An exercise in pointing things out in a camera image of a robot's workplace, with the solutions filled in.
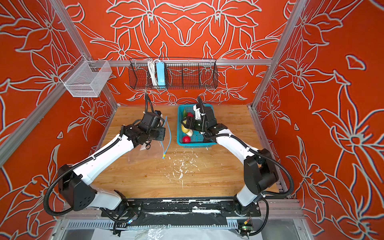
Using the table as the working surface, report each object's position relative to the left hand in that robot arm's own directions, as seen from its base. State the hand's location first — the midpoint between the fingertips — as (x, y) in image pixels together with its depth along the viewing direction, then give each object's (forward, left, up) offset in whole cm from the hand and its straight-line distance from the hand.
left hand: (162, 130), depth 80 cm
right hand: (+6, -11, +2) cm, 12 cm away
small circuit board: (-39, -44, -20) cm, 62 cm away
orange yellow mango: (0, -13, +1) cm, 13 cm away
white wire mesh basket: (+29, +52, +12) cm, 61 cm away
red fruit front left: (+5, -12, -16) cm, 20 cm away
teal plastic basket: (+7, -19, -19) cm, 28 cm away
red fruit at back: (+27, -13, -16) cm, 34 cm away
